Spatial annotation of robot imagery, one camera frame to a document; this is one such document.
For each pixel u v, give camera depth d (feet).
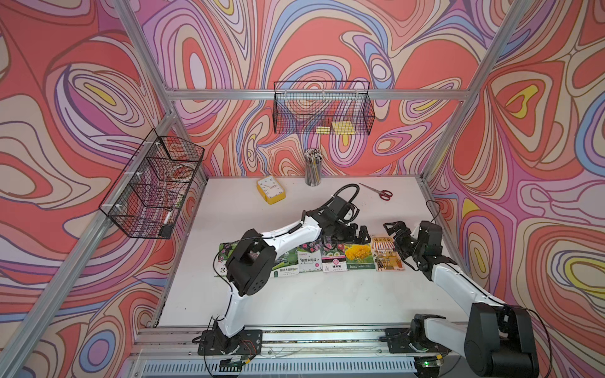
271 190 3.65
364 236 2.52
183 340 2.46
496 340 1.34
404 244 2.56
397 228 2.59
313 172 3.62
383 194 3.67
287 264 2.97
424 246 2.20
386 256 3.05
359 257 3.05
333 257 3.04
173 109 3.00
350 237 2.48
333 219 2.30
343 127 2.98
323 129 2.70
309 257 2.99
